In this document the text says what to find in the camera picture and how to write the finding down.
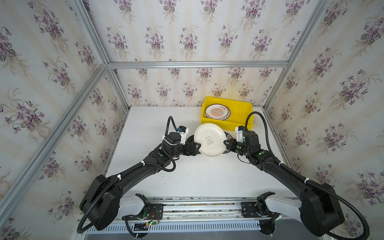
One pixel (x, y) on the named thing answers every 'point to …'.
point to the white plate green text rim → (228, 135)
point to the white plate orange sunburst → (217, 112)
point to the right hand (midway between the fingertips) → (222, 142)
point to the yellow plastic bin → (239, 111)
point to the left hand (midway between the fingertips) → (194, 142)
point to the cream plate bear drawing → (211, 137)
